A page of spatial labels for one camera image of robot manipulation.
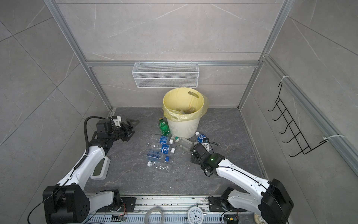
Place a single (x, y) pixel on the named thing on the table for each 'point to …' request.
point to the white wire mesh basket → (167, 74)
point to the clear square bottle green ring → (183, 142)
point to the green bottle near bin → (164, 128)
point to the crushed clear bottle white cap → (158, 165)
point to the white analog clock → (195, 215)
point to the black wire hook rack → (304, 146)
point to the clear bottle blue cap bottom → (153, 154)
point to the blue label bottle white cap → (165, 140)
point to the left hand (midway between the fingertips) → (137, 122)
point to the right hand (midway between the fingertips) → (199, 154)
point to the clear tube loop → (152, 209)
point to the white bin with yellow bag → (182, 108)
